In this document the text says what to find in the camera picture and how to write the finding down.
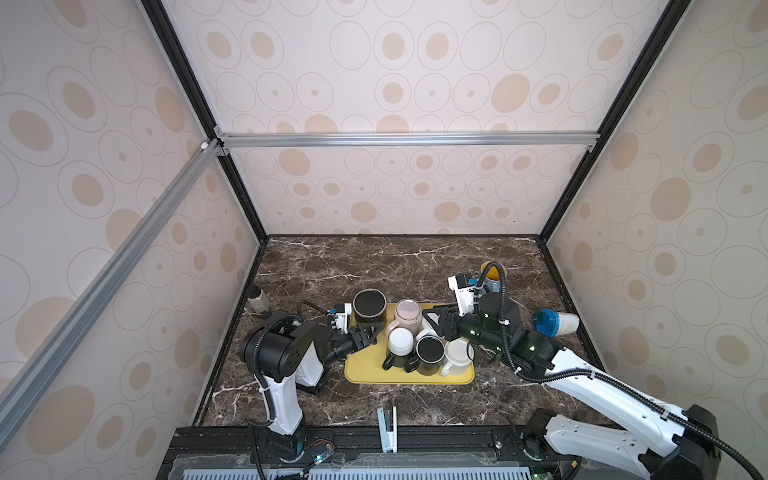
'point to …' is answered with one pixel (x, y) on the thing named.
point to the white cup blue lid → (550, 323)
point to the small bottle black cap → (258, 300)
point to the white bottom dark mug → (400, 344)
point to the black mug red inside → (430, 352)
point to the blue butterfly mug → (492, 279)
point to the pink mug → (408, 314)
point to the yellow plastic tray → (363, 365)
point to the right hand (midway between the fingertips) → (429, 311)
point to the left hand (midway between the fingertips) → (386, 327)
